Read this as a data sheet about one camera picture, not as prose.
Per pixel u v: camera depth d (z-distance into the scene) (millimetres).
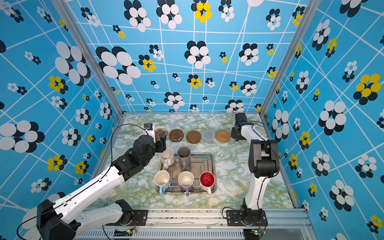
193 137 1052
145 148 545
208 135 1060
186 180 860
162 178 841
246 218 666
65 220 399
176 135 1060
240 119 804
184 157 912
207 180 847
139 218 733
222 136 1050
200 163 937
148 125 632
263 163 524
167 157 934
